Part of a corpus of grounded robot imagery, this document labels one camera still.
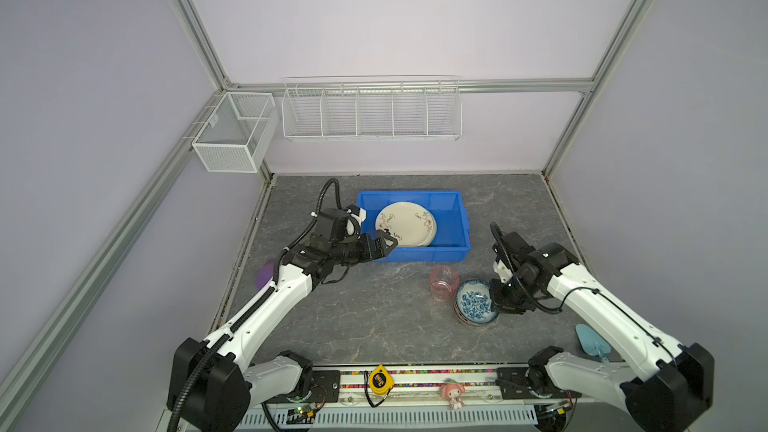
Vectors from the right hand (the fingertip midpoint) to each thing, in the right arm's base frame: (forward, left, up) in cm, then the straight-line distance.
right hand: (496, 310), depth 75 cm
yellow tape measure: (-15, +29, -9) cm, 34 cm away
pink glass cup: (+12, +11, -10) cm, 19 cm away
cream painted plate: (+32, +21, -8) cm, 39 cm away
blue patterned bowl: (+3, +5, -4) cm, 7 cm away
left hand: (+12, +28, +9) cm, 32 cm away
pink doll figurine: (-17, +12, -8) cm, 22 cm away
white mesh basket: (+51, +79, +16) cm, 95 cm away
